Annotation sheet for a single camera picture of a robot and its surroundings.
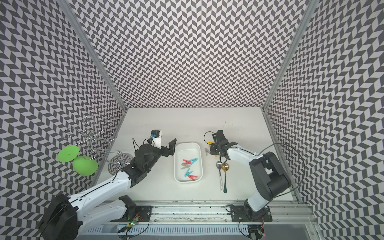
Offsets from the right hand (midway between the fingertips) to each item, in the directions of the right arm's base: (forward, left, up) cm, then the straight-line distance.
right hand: (215, 150), depth 93 cm
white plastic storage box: (0, +17, 0) cm, 18 cm away
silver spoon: (-9, -1, -1) cm, 10 cm away
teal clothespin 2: (-14, +17, -1) cm, 22 cm away
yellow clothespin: (-2, 0, -3) cm, 4 cm away
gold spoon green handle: (-11, -5, 0) cm, 12 cm away
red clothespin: (-7, +18, -1) cm, 19 cm away
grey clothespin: (+1, +5, -2) cm, 6 cm away
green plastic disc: (-18, +62, +31) cm, 72 cm away
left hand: (-2, +27, +17) cm, 32 cm away
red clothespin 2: (-16, +15, -2) cm, 22 cm away
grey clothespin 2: (-10, +18, -1) cm, 21 cm away
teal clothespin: (-6, +14, -1) cm, 15 cm away
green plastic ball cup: (-19, +60, +22) cm, 67 cm away
